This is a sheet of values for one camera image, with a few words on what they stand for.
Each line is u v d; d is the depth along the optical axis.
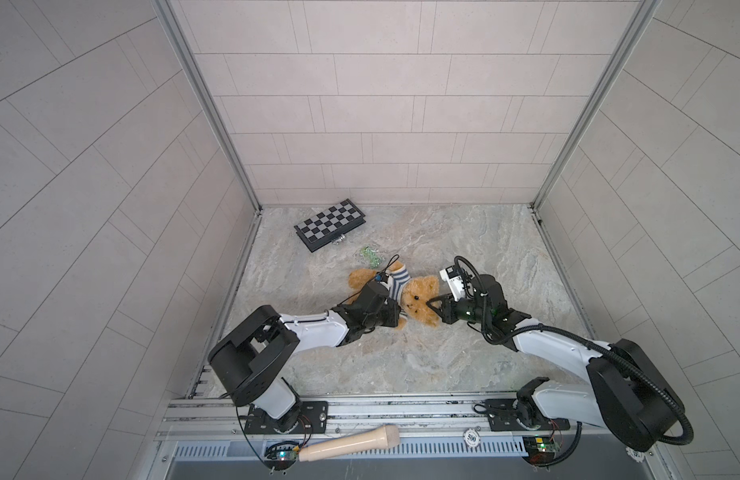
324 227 1.05
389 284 0.80
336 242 1.05
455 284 0.75
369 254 1.02
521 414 0.65
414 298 0.80
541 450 0.68
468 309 0.72
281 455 0.64
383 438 0.65
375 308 0.68
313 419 0.71
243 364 0.44
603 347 0.45
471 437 0.69
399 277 0.84
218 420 0.71
